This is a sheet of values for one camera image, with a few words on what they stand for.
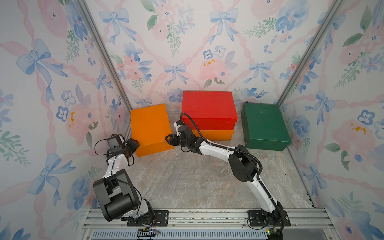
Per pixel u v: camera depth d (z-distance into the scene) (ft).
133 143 2.64
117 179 1.46
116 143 2.22
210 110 2.92
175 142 2.74
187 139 2.45
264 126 3.20
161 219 2.44
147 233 2.40
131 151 2.61
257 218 2.40
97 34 2.56
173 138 2.74
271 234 2.39
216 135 3.28
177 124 2.83
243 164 1.89
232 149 1.98
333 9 2.29
